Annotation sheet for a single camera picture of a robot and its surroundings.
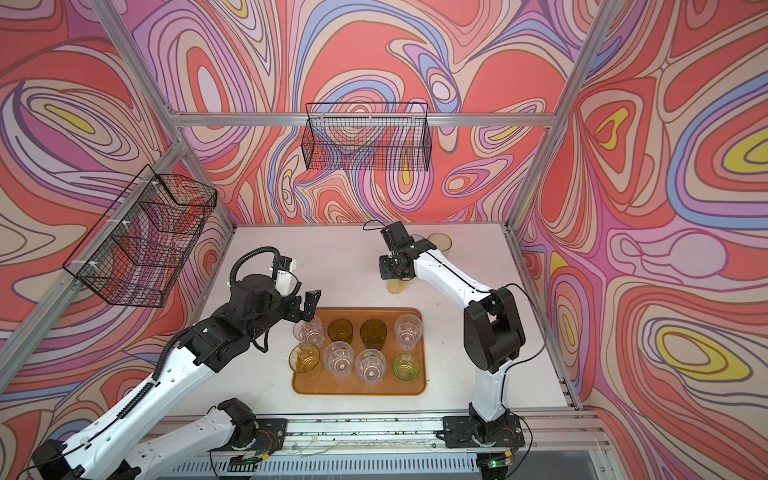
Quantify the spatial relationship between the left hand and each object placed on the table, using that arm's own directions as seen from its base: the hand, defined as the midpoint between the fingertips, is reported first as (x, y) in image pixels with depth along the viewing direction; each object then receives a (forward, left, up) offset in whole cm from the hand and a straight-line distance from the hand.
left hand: (308, 286), depth 73 cm
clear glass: (-1, -26, -23) cm, 35 cm away
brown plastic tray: (-16, -3, -24) cm, 29 cm away
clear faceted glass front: (-10, -6, -23) cm, 26 cm away
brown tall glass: (-4, -16, -20) cm, 25 cm away
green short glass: (-12, -25, -24) cm, 37 cm away
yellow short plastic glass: (-9, +4, -23) cm, 25 cm away
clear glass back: (-11, -15, -24) cm, 30 cm away
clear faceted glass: (-1, +4, -23) cm, 24 cm away
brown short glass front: (-2, -6, -22) cm, 22 cm away
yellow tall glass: (+15, -23, -24) cm, 36 cm away
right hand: (+12, -21, -13) cm, 28 cm away
